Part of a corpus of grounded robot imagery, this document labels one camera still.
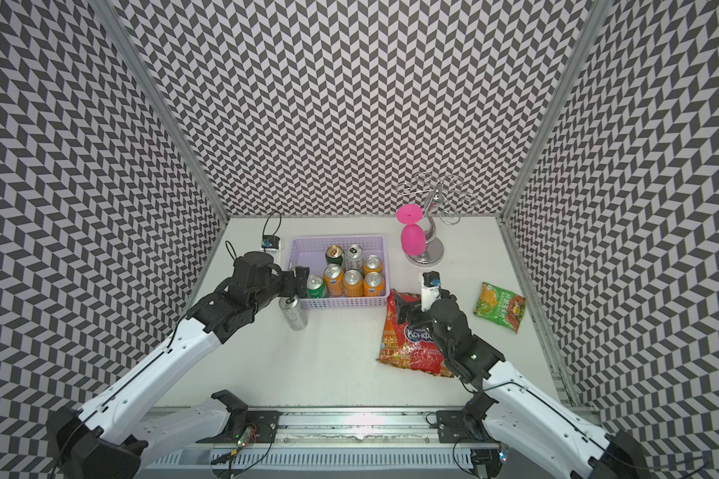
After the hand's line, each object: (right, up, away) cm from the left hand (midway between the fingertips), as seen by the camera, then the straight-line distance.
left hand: (292, 272), depth 77 cm
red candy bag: (+31, -21, +4) cm, 38 cm away
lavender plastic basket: (+1, +4, +17) cm, 18 cm away
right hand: (+31, -7, +1) cm, 32 cm away
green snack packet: (+60, -12, +15) cm, 63 cm away
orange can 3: (+21, -5, +12) cm, 25 cm away
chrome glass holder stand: (+41, +21, +7) cm, 47 cm away
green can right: (+4, -5, +9) cm, 11 cm away
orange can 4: (+21, +1, +17) cm, 27 cm away
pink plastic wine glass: (+33, +9, +13) cm, 37 cm away
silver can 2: (+15, +2, +15) cm, 21 cm away
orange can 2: (+15, -5, +12) cm, 20 cm away
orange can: (+9, -3, +12) cm, 16 cm away
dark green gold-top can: (+8, +4, +17) cm, 20 cm away
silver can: (0, -13, +6) cm, 14 cm away
